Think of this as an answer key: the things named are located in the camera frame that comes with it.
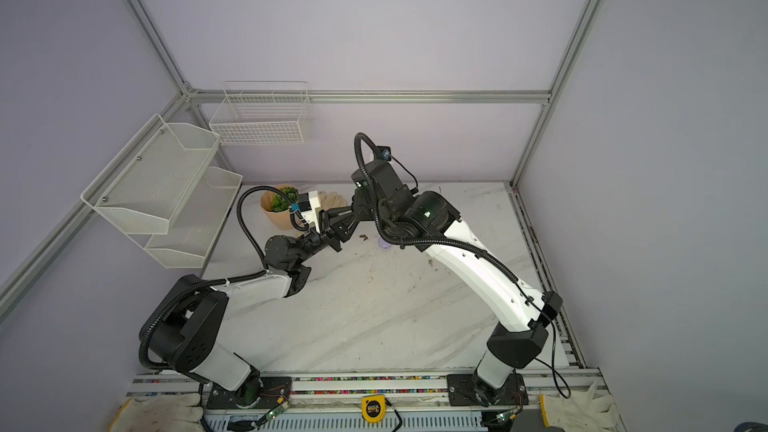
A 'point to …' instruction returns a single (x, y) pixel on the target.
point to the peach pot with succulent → (276, 207)
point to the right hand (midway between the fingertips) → (359, 196)
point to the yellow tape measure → (374, 408)
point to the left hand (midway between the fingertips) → (364, 210)
